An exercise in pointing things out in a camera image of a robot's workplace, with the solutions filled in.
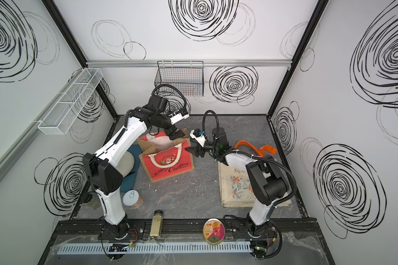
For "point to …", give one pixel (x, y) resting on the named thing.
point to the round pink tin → (214, 231)
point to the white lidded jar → (131, 199)
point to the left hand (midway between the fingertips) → (179, 125)
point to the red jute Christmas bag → (163, 157)
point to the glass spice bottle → (156, 223)
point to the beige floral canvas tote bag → (236, 189)
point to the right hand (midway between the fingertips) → (189, 144)
